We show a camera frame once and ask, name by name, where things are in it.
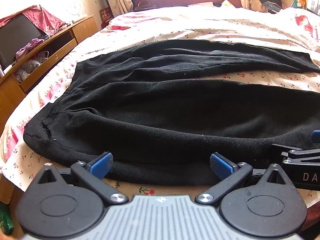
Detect wooden television cabinet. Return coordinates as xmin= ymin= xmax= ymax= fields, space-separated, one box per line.
xmin=0 ymin=14 xmax=99 ymax=135

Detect black pants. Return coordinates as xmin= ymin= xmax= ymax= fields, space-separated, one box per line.
xmin=23 ymin=39 xmax=320 ymax=186

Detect black television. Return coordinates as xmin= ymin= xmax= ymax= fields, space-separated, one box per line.
xmin=0 ymin=14 xmax=48 ymax=67

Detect red bag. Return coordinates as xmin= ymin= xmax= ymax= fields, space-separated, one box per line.
xmin=99 ymin=7 xmax=114 ymax=29

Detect floral bed sheet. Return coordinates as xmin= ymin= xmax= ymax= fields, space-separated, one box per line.
xmin=0 ymin=5 xmax=320 ymax=209

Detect green bag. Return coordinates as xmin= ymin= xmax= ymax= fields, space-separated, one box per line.
xmin=0 ymin=202 xmax=13 ymax=233

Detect purple crumpled cloth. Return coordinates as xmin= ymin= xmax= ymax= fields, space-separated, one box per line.
xmin=16 ymin=37 xmax=50 ymax=60

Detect brown handbag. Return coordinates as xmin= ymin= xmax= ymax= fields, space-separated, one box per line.
xmin=134 ymin=1 xmax=155 ymax=12

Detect pile of clothes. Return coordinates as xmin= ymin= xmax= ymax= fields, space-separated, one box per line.
xmin=250 ymin=0 xmax=284 ymax=13

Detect colourful picture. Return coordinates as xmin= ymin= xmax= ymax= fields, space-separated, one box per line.
xmin=291 ymin=0 xmax=308 ymax=10

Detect white fan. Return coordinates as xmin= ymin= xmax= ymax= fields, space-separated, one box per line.
xmin=66 ymin=0 xmax=88 ymax=18

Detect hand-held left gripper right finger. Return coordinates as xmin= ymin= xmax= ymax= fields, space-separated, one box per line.
xmin=195 ymin=152 xmax=288 ymax=205

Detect pink floral cloth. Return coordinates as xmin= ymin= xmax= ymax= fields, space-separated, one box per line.
xmin=0 ymin=5 xmax=70 ymax=37

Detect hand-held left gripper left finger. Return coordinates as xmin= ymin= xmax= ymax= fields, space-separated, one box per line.
xmin=34 ymin=151 xmax=128 ymax=206

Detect grey crumpled clothes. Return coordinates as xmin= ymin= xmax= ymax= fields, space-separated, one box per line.
xmin=15 ymin=51 xmax=49 ymax=82

